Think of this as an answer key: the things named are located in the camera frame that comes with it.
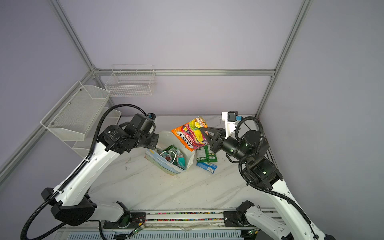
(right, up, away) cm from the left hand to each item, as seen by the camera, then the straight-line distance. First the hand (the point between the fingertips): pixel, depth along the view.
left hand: (152, 140), depth 68 cm
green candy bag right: (+26, -11, +27) cm, 39 cm away
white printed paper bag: (+6, 0, +6) cm, 9 cm away
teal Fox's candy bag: (+12, -11, +8) cm, 18 cm away
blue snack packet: (+28, -18, +22) cm, 40 cm away
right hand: (+22, +5, -15) cm, 27 cm away
